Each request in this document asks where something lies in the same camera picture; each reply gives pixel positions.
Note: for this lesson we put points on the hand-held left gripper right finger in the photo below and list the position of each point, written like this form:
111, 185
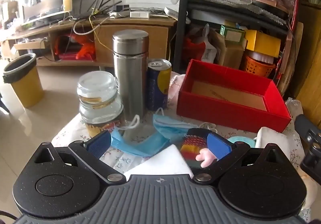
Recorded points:
218, 146

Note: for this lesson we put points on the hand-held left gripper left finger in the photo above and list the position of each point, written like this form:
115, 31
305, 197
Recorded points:
97, 142

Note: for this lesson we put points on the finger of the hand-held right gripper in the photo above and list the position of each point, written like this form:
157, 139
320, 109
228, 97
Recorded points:
307, 126

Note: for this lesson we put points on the teal and pink plush toy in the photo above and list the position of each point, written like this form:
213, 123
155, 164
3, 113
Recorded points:
204, 158

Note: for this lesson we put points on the red cardboard box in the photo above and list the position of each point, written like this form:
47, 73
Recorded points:
225, 117

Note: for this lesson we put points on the white soft cloth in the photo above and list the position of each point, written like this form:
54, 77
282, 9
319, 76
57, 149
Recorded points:
273, 137

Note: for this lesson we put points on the rainbow striped dark sock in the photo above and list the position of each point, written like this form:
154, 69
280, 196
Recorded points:
193, 143

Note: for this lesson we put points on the floral tablecloth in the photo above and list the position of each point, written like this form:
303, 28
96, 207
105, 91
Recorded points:
72, 131

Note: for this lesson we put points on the glass jar with lid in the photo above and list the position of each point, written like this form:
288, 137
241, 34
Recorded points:
100, 103

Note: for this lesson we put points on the blue face mask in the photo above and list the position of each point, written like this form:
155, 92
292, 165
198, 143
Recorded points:
170, 127
140, 147

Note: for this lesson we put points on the white folded towel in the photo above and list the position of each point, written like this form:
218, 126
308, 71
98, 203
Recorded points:
163, 161

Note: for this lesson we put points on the wooden cupboard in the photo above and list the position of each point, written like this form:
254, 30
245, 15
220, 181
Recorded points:
309, 58

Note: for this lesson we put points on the orange plastic basket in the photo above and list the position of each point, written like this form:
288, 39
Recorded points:
258, 67

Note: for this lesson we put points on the blue and yellow drink can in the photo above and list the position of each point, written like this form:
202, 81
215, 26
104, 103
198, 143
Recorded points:
156, 88

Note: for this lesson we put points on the stainless steel thermos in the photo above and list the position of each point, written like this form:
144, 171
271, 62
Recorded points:
130, 68

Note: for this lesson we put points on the yellow trash bin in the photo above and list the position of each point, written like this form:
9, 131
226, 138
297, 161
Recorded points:
26, 86

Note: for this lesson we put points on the yellow box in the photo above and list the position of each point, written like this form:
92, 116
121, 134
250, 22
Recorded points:
263, 42

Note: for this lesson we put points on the brown cardboard box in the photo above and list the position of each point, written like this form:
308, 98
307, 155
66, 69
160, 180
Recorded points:
232, 52

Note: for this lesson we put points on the white printed plastic bag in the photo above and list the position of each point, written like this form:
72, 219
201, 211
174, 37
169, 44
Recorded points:
209, 51

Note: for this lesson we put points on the red plastic bag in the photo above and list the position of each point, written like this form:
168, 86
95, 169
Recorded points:
193, 47

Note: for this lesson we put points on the wooden television cabinet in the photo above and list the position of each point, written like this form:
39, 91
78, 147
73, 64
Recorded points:
125, 36

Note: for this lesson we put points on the green box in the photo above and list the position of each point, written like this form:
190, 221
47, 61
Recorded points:
232, 33

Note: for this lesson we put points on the black shelf rack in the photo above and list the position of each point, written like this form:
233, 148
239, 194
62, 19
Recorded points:
181, 26

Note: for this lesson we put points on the white power strip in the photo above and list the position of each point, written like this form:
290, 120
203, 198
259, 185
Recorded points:
139, 14

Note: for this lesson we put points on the black router with antennas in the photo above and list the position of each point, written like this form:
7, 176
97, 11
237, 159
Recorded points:
100, 6

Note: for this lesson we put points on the white router box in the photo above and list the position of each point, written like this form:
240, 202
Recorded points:
171, 13

